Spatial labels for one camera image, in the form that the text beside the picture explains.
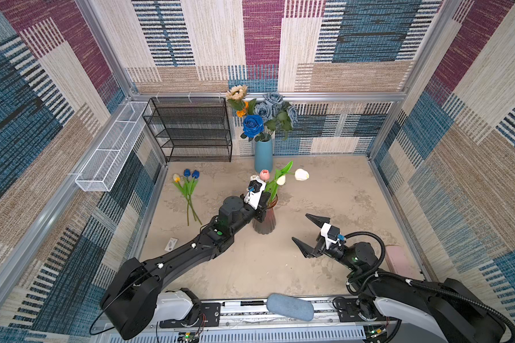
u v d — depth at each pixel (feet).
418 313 1.67
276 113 2.99
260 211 2.25
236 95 2.78
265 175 2.44
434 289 1.50
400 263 2.71
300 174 2.11
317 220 2.38
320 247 2.16
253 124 2.30
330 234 1.98
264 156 3.40
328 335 2.30
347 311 2.39
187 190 3.53
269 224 3.25
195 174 3.65
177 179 3.59
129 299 1.33
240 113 3.08
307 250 2.14
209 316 2.42
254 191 2.13
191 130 3.65
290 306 2.38
